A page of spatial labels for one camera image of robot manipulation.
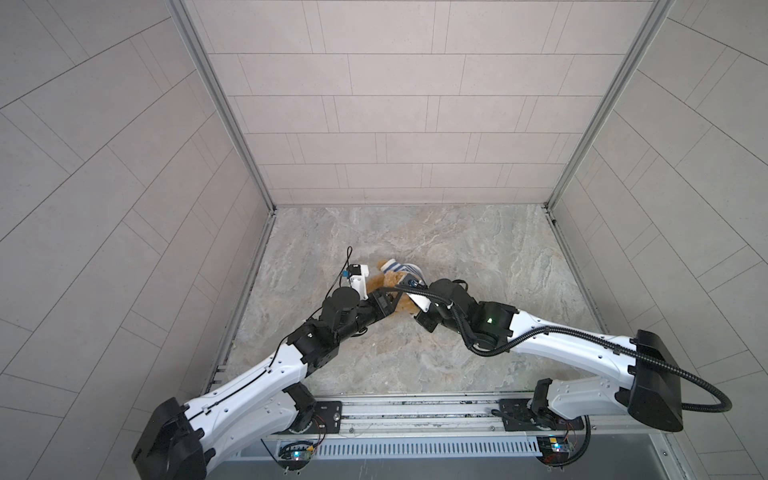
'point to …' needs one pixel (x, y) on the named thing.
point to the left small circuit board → (296, 452)
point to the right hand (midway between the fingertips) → (410, 301)
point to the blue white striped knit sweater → (407, 268)
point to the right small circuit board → (554, 449)
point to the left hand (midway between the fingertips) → (408, 295)
